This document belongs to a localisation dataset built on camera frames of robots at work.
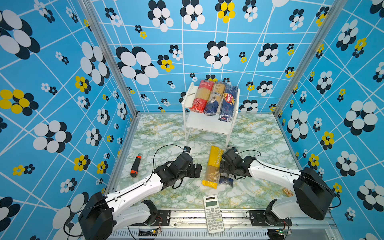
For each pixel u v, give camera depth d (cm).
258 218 74
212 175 85
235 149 80
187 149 72
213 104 74
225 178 84
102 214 39
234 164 66
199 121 94
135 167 91
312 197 42
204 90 82
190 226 72
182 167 61
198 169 71
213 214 74
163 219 73
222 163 80
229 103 74
